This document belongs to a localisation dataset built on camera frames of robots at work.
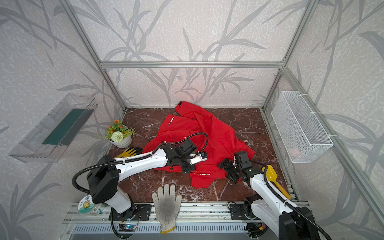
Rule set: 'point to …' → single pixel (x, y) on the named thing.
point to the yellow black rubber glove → (130, 152)
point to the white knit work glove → (167, 205)
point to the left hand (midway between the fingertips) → (196, 162)
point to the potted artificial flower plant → (120, 135)
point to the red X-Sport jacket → (213, 139)
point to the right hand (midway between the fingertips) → (220, 164)
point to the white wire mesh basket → (302, 135)
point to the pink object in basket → (294, 152)
